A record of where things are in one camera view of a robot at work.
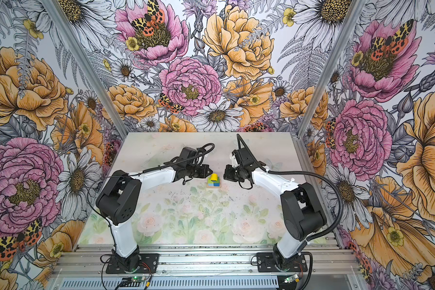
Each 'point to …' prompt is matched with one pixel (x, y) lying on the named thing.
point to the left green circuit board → (138, 278)
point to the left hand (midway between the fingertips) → (211, 176)
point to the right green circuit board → (288, 280)
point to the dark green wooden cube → (218, 180)
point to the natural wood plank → (211, 185)
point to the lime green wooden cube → (209, 181)
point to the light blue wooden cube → (211, 183)
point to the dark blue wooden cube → (217, 184)
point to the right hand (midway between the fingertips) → (224, 180)
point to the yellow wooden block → (214, 176)
